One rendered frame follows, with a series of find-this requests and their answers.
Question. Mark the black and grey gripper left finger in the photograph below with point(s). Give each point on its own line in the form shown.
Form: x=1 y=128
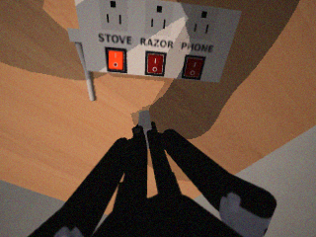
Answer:
x=82 y=212

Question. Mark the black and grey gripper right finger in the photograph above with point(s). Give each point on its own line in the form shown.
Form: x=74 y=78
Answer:
x=245 y=207

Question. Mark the grey power strip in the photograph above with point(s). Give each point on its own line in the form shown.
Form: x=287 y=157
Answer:
x=153 y=38

